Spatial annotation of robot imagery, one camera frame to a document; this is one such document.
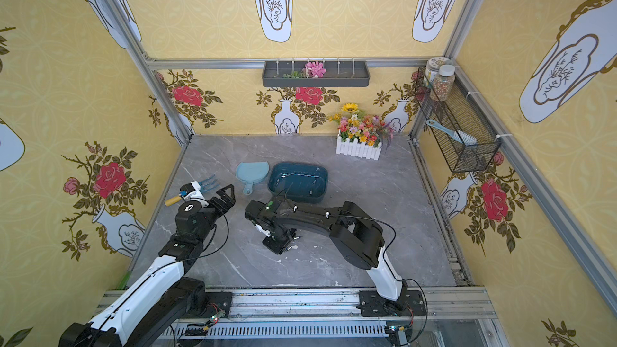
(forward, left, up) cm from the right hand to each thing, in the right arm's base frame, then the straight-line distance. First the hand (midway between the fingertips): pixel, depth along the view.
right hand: (284, 238), depth 86 cm
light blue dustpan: (+29, +18, -2) cm, 35 cm away
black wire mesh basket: (+35, -61, +23) cm, 74 cm away
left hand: (+11, +23, +14) cm, 29 cm away
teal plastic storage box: (+21, -3, +4) cm, 22 cm away
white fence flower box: (+40, -29, +12) cm, 51 cm away
